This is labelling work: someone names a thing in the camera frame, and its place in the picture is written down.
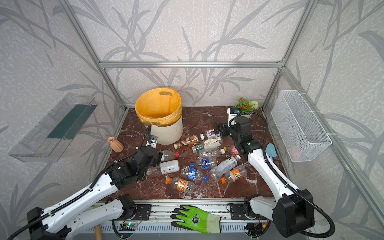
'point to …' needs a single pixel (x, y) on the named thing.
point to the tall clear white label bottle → (228, 164)
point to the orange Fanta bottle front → (186, 186)
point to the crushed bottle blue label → (192, 174)
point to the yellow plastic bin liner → (161, 106)
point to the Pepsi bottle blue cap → (206, 163)
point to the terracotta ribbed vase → (116, 146)
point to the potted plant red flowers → (243, 105)
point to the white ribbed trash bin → (168, 134)
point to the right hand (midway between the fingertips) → (221, 118)
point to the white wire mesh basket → (302, 133)
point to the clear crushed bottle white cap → (210, 153)
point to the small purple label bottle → (211, 133)
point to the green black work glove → (194, 219)
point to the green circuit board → (127, 227)
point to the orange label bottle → (234, 175)
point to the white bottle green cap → (213, 142)
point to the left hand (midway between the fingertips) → (156, 145)
